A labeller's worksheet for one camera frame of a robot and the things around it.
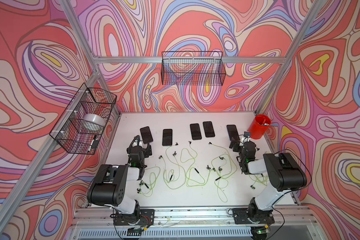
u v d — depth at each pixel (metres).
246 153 0.74
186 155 0.96
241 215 0.74
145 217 0.72
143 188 0.83
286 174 0.48
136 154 0.71
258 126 0.98
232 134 1.05
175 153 0.96
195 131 1.09
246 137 0.80
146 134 1.09
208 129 1.09
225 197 0.80
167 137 1.05
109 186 0.45
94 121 0.72
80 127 0.68
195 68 0.96
